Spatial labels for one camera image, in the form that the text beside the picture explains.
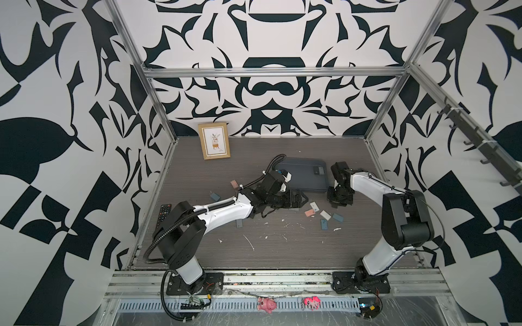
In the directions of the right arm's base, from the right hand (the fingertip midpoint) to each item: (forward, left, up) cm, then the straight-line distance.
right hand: (332, 199), depth 94 cm
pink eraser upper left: (+9, +46, 0) cm, 46 cm away
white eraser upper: (-3, +8, -2) cm, 9 cm away
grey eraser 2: (-11, +42, 0) cm, 43 cm away
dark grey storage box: (+15, +8, -2) cm, 17 cm away
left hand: (-5, +17, +13) cm, 22 cm away
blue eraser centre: (-11, +5, -2) cm, 13 cm away
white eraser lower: (-7, +4, -2) cm, 8 cm away
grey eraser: (-8, -1, -2) cm, 8 cm away
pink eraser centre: (-6, +11, -1) cm, 13 cm away
